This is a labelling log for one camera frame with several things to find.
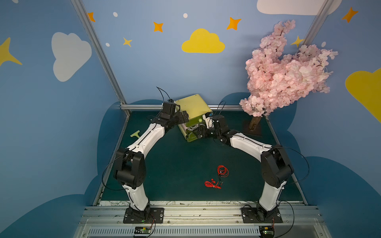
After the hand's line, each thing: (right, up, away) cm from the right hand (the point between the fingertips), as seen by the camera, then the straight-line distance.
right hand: (199, 128), depth 91 cm
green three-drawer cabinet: (-3, +13, +4) cm, 14 cm away
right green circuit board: (+33, -51, -18) cm, 64 cm away
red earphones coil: (+14, -26, -2) cm, 29 cm away
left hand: (-11, +9, -1) cm, 14 cm away
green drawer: (-3, +5, -1) cm, 6 cm away
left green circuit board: (-29, -50, -19) cm, 61 cm away
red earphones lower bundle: (+5, -32, -7) cm, 33 cm away
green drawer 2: (-6, -5, +2) cm, 8 cm away
